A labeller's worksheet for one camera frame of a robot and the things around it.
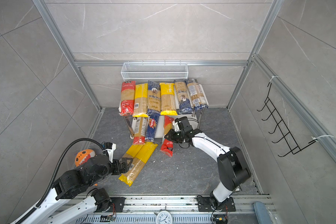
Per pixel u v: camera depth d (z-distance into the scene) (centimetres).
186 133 68
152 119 98
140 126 95
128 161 64
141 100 73
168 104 71
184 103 70
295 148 58
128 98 73
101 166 49
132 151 91
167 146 80
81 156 82
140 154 91
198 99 73
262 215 69
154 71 98
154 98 73
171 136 76
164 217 67
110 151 61
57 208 44
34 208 41
